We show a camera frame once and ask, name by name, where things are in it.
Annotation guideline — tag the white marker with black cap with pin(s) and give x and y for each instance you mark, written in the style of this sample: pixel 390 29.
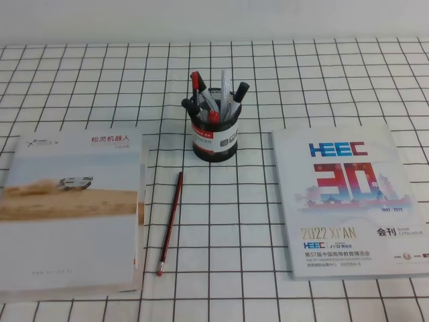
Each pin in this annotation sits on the white marker with black cap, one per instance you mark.
pixel 237 99

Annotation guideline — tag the black mesh pen holder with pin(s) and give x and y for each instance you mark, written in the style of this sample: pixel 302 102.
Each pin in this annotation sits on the black mesh pen holder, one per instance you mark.
pixel 215 142

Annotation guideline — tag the grey white pen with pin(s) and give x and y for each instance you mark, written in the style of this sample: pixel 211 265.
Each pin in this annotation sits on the grey white pen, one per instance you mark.
pixel 225 93

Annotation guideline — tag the red capped pen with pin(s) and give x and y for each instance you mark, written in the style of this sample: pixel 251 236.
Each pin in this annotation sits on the red capped pen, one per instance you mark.
pixel 199 89

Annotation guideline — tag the black capped marker left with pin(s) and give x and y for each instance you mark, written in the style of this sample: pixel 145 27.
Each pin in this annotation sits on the black capped marker left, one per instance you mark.
pixel 192 109

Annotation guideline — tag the red black pencil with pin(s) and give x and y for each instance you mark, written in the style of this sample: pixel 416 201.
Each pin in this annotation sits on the red black pencil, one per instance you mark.
pixel 164 253

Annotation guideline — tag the HEEC show catalogue book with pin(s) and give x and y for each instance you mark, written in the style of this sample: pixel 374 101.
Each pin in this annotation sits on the HEEC show catalogue book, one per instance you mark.
pixel 348 205

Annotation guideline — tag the robot brochure booklet desert photo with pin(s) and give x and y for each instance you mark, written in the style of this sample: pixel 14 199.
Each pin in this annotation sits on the robot brochure booklet desert photo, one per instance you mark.
pixel 72 213

